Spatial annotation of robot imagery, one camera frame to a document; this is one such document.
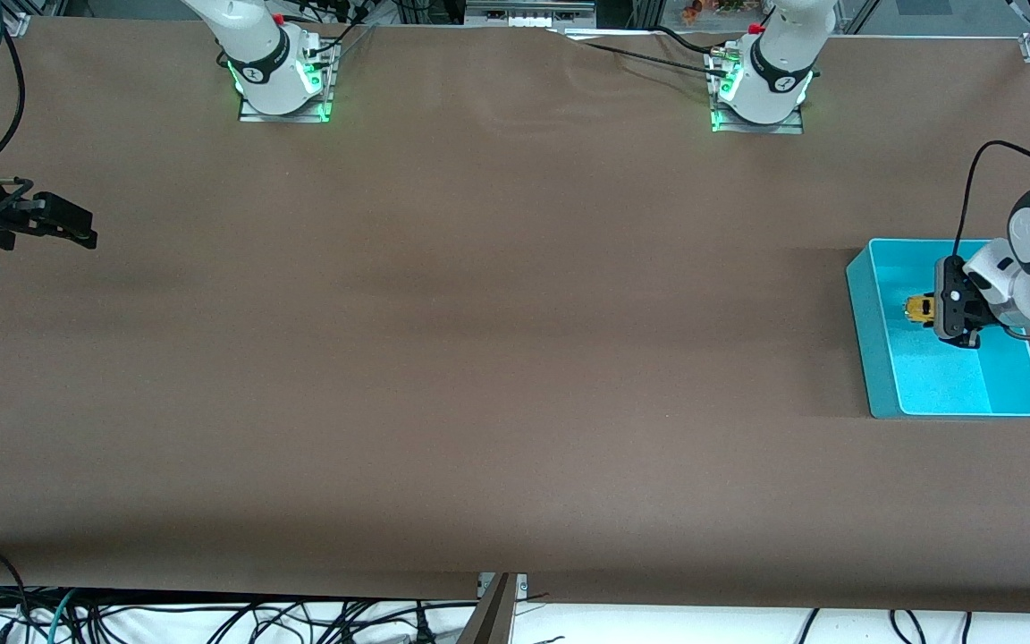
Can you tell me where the teal plastic bin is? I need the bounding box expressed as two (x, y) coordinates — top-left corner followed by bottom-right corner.
(844, 237), (1030, 419)

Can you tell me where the brown table cover sheet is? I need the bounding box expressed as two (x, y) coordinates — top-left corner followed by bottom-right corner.
(0, 16), (1030, 616)

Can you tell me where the white power strip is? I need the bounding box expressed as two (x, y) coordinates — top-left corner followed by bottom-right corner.
(464, 0), (598, 30)

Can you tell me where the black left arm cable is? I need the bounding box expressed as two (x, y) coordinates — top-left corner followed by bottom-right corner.
(953, 140), (1030, 262)

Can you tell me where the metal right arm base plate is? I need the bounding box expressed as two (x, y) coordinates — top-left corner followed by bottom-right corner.
(238, 36), (334, 124)

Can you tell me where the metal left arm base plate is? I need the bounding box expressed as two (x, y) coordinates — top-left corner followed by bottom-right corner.
(710, 49), (806, 135)

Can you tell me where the short black cable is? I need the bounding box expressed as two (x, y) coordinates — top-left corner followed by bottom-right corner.
(654, 25), (726, 56)

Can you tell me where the long black cable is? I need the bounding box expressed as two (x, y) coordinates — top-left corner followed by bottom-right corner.
(551, 29), (730, 72)

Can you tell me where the teal cable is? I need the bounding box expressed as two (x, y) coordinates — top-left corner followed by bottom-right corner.
(48, 589), (80, 644)

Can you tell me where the small metal bracket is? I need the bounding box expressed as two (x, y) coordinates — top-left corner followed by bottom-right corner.
(477, 572), (529, 602)

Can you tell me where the dark angled post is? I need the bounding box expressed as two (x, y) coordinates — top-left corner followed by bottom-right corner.
(455, 572), (518, 644)

